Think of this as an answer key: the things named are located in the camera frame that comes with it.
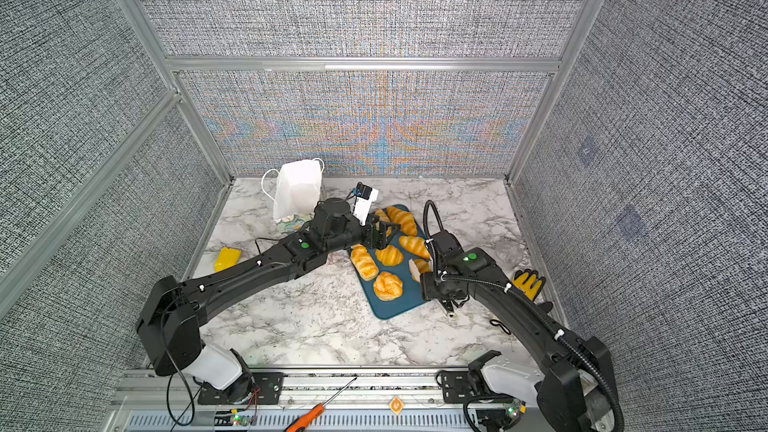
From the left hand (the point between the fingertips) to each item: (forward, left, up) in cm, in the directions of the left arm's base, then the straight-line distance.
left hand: (391, 223), depth 76 cm
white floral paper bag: (+19, +28, -6) cm, 35 cm away
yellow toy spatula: (+6, +52, -23) cm, 57 cm away
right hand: (-12, -11, -15) cm, 22 cm away
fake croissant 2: (-4, -8, -16) cm, 18 cm away
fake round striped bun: (+2, 0, -19) cm, 19 cm away
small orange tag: (-36, +1, -23) cm, 43 cm away
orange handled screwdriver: (-37, +21, -24) cm, 48 cm away
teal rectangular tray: (-10, -6, -22) cm, 24 cm away
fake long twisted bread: (+1, +8, -21) cm, 22 cm away
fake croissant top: (+15, -7, -19) cm, 25 cm away
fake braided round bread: (-8, +1, -20) cm, 21 cm away
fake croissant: (+6, -9, -21) cm, 23 cm away
